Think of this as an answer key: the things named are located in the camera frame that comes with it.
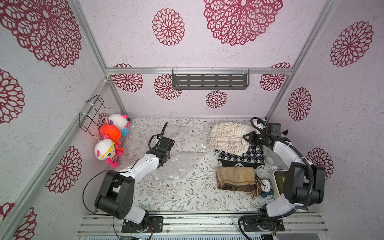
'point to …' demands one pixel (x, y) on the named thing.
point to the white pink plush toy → (122, 122)
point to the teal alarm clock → (266, 188)
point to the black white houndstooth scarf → (254, 157)
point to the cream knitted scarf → (229, 136)
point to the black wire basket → (89, 118)
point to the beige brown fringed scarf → (240, 179)
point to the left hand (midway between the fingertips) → (160, 152)
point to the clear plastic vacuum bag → (192, 146)
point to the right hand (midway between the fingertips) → (244, 134)
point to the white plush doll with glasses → (106, 149)
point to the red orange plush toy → (112, 132)
